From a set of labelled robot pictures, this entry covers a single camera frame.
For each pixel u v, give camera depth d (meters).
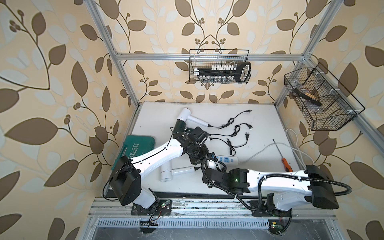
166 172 0.82
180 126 1.02
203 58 0.91
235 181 0.51
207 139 0.66
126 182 0.42
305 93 0.75
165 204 0.74
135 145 0.93
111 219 0.72
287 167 0.85
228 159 0.89
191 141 0.58
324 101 0.74
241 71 0.84
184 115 1.07
